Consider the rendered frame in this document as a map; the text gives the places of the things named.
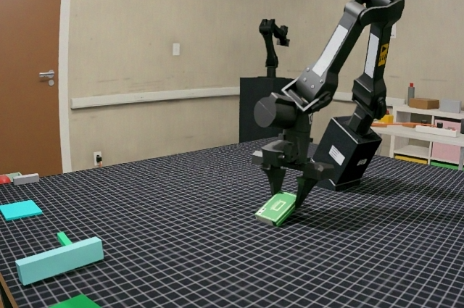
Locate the light blue rectangular block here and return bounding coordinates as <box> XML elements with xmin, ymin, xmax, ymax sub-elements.
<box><xmin>15</xmin><ymin>237</ymin><xmax>104</xmax><ymax>285</ymax></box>

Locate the green flat bar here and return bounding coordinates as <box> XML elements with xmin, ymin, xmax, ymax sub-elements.
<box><xmin>57</xmin><ymin>233</ymin><xmax>72</xmax><ymax>246</ymax></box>

